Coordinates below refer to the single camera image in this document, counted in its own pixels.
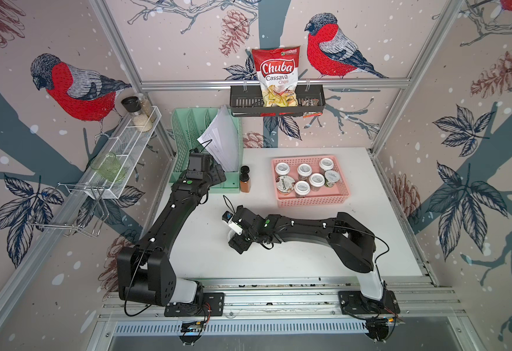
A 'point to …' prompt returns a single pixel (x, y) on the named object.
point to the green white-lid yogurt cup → (331, 177)
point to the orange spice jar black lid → (245, 183)
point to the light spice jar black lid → (244, 169)
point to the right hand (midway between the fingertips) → (235, 237)
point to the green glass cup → (108, 165)
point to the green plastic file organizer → (187, 126)
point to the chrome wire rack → (72, 210)
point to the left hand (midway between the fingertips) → (215, 168)
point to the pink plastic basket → (336, 195)
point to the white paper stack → (221, 137)
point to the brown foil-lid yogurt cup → (284, 184)
